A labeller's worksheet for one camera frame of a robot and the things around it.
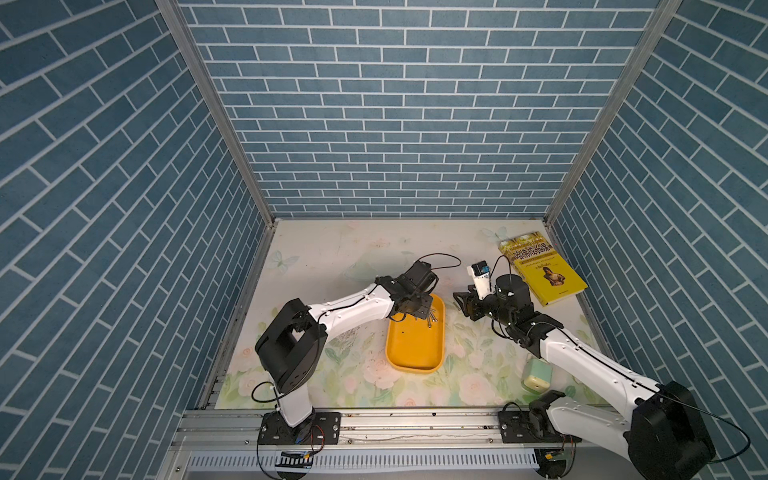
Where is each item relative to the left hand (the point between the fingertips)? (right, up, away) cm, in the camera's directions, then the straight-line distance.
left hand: (430, 307), depth 87 cm
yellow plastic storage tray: (-4, -12, +2) cm, 13 cm away
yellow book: (+43, +8, +14) cm, 45 cm away
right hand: (+10, +5, -3) cm, 11 cm away
